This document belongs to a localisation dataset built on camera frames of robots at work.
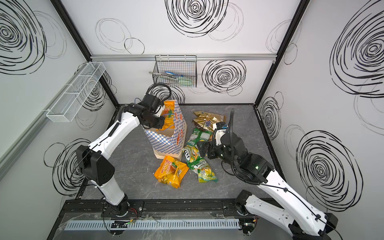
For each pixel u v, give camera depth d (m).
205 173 0.79
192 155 0.89
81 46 0.85
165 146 0.77
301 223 0.40
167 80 0.85
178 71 0.89
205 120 1.03
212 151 0.56
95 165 0.44
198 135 0.99
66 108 0.72
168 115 0.82
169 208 0.75
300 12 0.74
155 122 0.72
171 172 0.81
